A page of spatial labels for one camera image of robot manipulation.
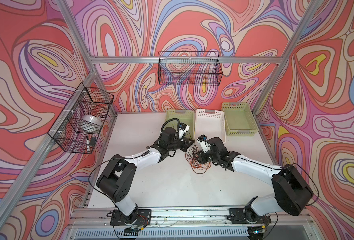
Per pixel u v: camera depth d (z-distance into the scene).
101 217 0.75
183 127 0.76
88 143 0.72
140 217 0.73
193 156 0.85
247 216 0.65
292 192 0.43
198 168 0.90
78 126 0.72
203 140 0.77
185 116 1.14
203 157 0.77
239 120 1.14
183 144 0.75
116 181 0.45
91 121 0.73
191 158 0.89
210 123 1.15
